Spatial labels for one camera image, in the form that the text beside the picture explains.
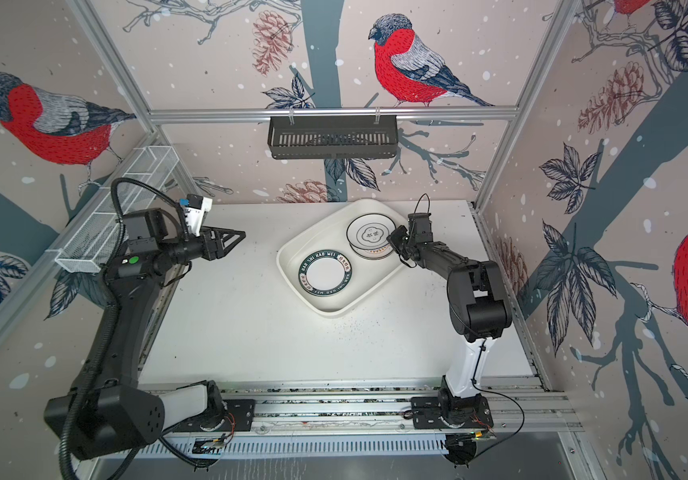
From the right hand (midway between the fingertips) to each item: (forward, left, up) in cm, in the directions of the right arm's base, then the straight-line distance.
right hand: (387, 237), depth 99 cm
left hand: (-20, +39, +24) cm, 50 cm away
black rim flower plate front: (+3, +7, -3) cm, 8 cm away
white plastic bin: (-11, +6, -7) cm, 14 cm away
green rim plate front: (-11, +21, -7) cm, 24 cm away
